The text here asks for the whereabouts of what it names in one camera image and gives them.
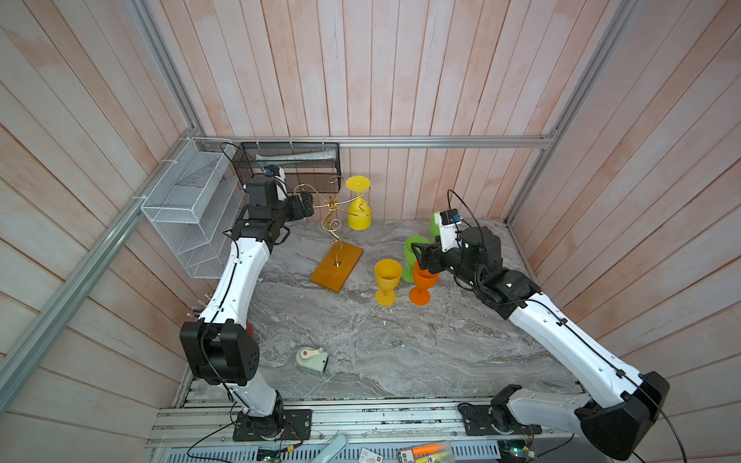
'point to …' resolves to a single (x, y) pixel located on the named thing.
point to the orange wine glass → (424, 281)
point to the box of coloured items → (438, 452)
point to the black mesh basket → (302, 166)
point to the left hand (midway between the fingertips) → (300, 202)
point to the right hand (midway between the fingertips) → (422, 240)
